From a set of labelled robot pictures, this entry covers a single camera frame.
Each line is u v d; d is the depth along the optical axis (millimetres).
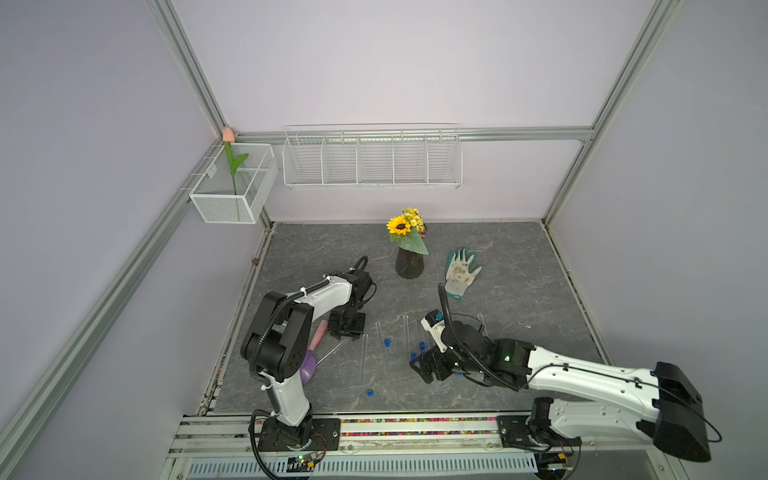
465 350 550
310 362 841
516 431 738
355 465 1141
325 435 737
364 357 865
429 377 661
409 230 865
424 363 656
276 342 482
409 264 1013
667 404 409
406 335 898
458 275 1026
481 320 936
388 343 893
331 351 868
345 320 777
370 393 805
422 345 902
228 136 891
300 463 724
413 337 894
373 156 991
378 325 922
